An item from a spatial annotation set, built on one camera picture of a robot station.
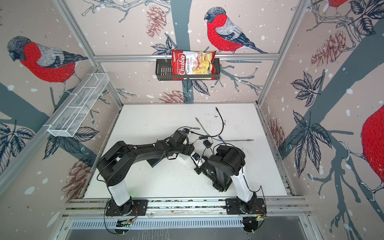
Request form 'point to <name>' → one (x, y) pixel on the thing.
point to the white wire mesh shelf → (70, 116)
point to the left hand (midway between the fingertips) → (191, 148)
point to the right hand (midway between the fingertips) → (192, 160)
